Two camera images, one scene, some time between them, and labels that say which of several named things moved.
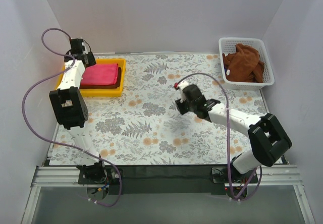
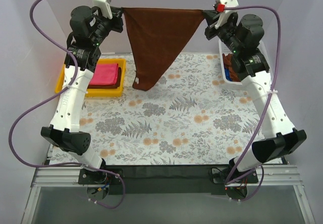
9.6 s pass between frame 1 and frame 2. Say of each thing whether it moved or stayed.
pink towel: stayed
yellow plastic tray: stayed
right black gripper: moved
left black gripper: moved
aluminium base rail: stayed
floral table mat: stayed
